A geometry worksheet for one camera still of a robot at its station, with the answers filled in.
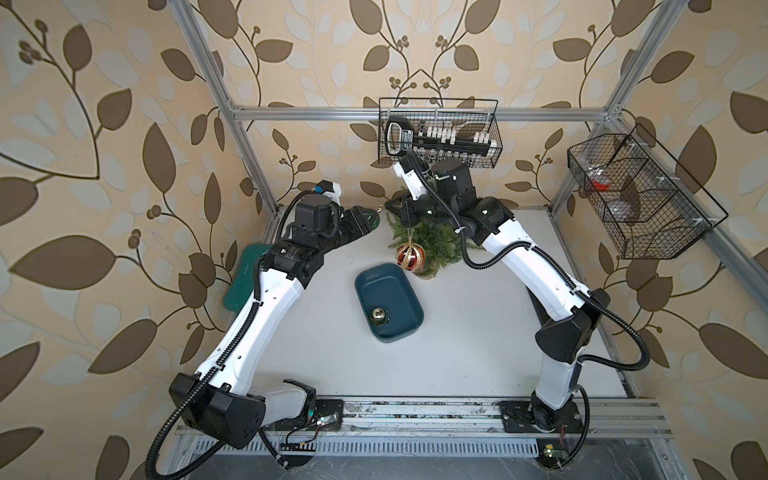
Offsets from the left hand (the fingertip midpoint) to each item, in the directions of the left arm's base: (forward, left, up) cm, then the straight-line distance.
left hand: (365, 211), depth 70 cm
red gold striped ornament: (-8, -11, -7) cm, 15 cm away
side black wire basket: (+4, -71, -1) cm, 71 cm away
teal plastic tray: (+1, -5, -36) cm, 36 cm away
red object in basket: (+14, -64, -3) cm, 66 cm away
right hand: (+2, -5, 0) cm, 6 cm away
